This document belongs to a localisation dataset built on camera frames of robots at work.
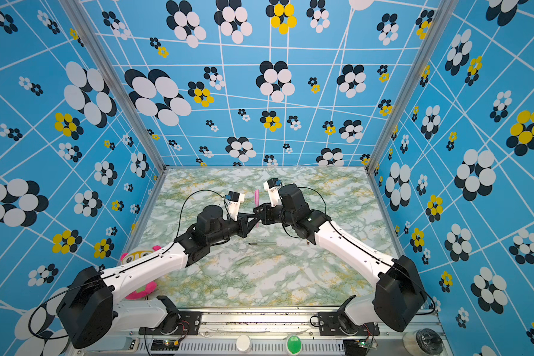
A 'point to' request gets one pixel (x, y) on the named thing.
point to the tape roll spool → (423, 342)
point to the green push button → (294, 345)
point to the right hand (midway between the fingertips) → (258, 209)
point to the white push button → (242, 343)
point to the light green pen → (262, 243)
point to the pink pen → (257, 202)
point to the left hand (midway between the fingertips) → (263, 216)
